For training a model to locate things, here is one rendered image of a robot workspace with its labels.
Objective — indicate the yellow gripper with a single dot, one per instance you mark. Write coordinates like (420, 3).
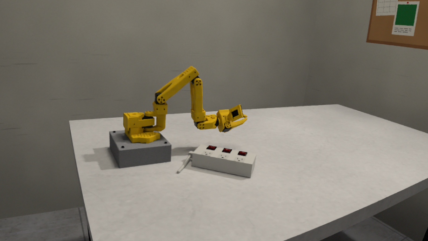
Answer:
(227, 117)

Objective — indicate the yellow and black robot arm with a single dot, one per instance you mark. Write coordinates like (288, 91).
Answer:
(141, 125)

